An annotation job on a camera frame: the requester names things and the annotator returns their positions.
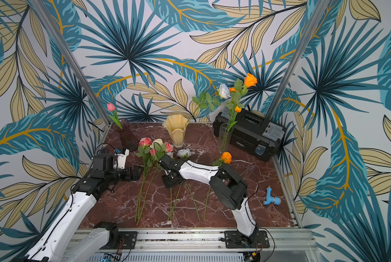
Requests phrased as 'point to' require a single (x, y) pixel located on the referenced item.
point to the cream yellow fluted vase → (176, 125)
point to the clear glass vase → (225, 132)
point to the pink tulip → (111, 107)
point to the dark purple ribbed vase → (129, 138)
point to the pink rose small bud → (169, 147)
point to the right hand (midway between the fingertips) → (168, 182)
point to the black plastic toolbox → (252, 132)
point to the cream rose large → (157, 141)
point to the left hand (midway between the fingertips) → (135, 170)
